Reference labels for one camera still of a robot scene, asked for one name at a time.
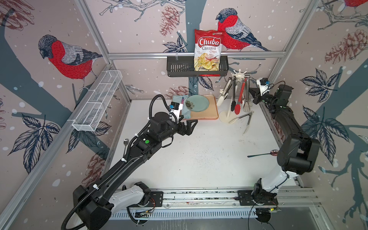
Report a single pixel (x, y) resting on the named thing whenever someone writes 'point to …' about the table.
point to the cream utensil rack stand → (226, 116)
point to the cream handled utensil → (247, 107)
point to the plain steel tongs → (249, 114)
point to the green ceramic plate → (197, 103)
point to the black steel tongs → (233, 105)
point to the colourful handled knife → (182, 100)
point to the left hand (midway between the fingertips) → (192, 116)
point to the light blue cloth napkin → (185, 112)
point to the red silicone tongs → (237, 108)
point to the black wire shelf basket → (184, 66)
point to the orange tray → (211, 113)
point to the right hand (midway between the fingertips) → (249, 87)
